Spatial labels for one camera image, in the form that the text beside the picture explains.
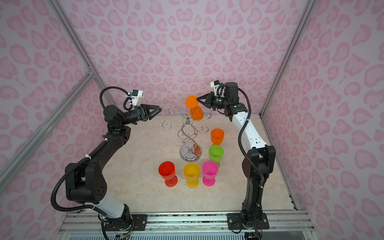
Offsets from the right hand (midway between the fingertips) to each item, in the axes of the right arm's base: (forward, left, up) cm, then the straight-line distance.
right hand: (199, 97), depth 76 cm
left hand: (-11, +17, +3) cm, 21 cm away
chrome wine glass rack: (-10, +6, -35) cm, 37 cm away
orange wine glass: (-7, -11, -24) cm, 27 cm away
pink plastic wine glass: (-27, -6, -26) cm, 38 cm away
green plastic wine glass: (-16, -10, -27) cm, 33 cm away
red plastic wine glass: (-27, +17, -28) cm, 43 cm away
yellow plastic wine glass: (-28, +4, -28) cm, 39 cm away
